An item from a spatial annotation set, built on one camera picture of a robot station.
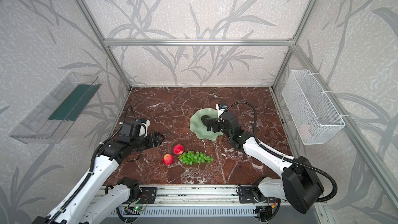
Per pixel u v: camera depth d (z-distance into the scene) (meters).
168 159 0.81
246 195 0.74
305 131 0.73
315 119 0.61
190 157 0.82
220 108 0.71
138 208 0.71
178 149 0.84
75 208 0.40
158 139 0.69
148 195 0.73
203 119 0.98
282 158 0.45
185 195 0.75
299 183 0.41
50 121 0.64
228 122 0.61
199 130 0.97
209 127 0.75
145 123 0.73
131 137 0.58
